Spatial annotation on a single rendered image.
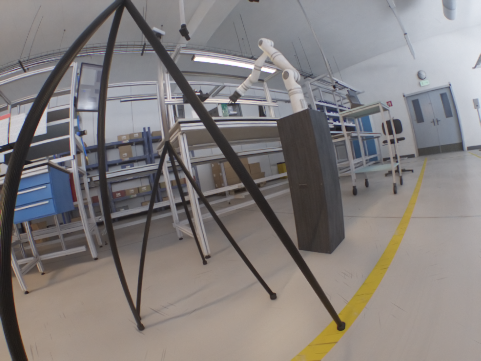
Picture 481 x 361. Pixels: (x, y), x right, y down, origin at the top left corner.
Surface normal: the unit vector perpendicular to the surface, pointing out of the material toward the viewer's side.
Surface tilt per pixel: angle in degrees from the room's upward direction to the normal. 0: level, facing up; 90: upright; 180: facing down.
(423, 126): 90
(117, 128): 90
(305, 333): 0
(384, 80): 90
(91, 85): 101
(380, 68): 90
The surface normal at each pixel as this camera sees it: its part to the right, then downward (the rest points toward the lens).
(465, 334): -0.19, -0.98
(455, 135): -0.81, 0.18
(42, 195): 0.55, -0.07
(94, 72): 0.86, 0.05
